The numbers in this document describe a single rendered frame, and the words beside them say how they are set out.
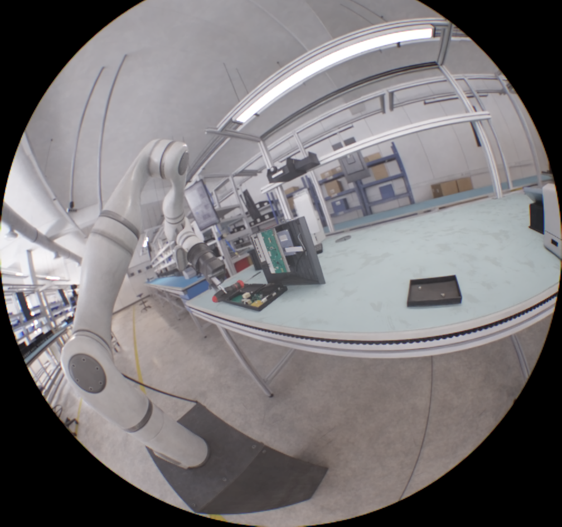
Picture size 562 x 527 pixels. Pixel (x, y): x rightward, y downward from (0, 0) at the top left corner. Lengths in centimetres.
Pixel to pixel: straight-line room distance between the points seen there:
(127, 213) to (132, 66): 269
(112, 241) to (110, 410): 25
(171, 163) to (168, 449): 54
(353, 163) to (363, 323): 212
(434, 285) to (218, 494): 58
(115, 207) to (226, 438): 48
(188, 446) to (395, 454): 103
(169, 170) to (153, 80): 271
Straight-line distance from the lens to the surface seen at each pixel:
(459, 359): 154
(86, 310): 34
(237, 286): 44
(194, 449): 42
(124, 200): 32
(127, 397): 31
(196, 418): 53
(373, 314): 34
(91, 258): 30
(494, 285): 41
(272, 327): 41
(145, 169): 41
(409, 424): 127
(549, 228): 58
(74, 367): 29
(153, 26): 268
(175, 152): 38
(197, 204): 190
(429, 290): 38
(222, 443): 45
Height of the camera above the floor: 121
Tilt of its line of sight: 7 degrees down
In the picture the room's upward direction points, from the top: 20 degrees counter-clockwise
